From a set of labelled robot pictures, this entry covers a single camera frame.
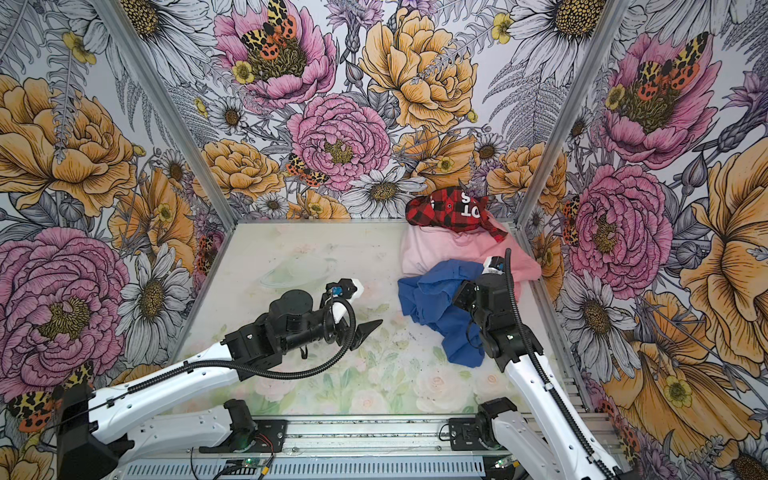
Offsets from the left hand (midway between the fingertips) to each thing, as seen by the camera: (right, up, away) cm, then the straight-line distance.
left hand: (366, 311), depth 70 cm
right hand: (+24, +4, +8) cm, 25 cm away
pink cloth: (+16, +16, +34) cm, 41 cm away
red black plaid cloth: (+26, +27, +29) cm, 48 cm away
